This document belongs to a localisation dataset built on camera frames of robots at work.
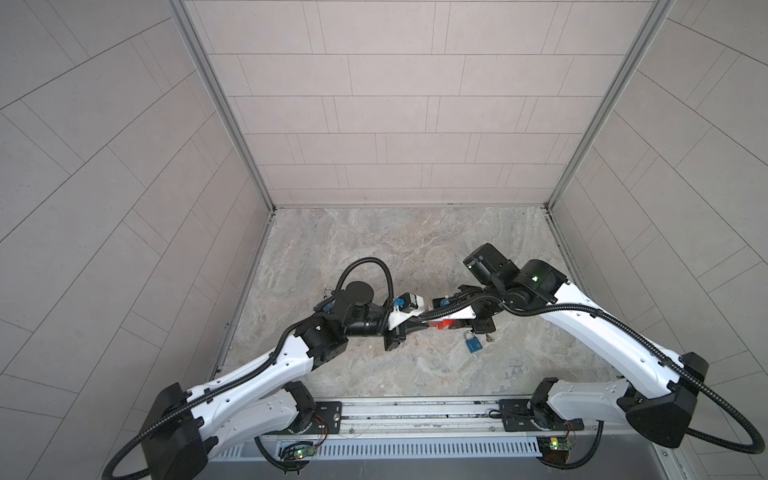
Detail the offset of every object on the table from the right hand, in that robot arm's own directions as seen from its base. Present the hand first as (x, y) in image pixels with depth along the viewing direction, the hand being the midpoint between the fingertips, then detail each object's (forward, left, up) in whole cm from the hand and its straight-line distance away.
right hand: (449, 319), depth 68 cm
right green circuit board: (-24, -22, -21) cm, 39 cm away
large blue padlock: (-2, +25, +13) cm, 28 cm away
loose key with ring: (+2, -14, -20) cm, 24 cm away
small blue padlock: (+1, -9, -19) cm, 20 cm away
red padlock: (-2, +2, +2) cm, 4 cm away
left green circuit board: (-21, +34, -15) cm, 43 cm away
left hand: (-2, +5, +1) cm, 5 cm away
